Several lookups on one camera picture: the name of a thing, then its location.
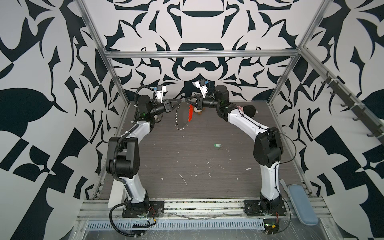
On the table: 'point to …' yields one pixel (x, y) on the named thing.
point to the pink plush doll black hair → (249, 110)
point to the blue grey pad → (304, 209)
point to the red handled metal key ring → (191, 108)
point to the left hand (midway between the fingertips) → (181, 97)
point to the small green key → (217, 145)
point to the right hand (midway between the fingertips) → (186, 99)
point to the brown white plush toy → (199, 111)
